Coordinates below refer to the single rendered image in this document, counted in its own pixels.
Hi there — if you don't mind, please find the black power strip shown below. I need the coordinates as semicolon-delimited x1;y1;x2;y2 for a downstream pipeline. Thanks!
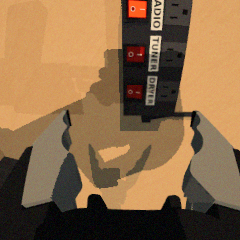
122;0;193;123

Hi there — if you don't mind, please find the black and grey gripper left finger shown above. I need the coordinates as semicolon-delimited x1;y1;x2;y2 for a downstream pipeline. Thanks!
0;110;83;240

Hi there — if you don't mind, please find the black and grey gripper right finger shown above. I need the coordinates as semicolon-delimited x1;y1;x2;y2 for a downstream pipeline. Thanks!
182;110;240;236

